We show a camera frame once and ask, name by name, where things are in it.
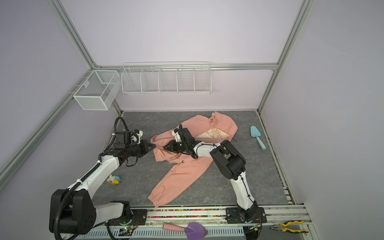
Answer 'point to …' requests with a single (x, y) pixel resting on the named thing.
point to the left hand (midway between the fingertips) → (155, 147)
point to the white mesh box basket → (97, 92)
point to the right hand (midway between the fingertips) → (164, 149)
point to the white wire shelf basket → (166, 78)
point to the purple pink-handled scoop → (194, 230)
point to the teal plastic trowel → (254, 133)
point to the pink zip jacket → (214, 128)
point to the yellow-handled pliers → (282, 226)
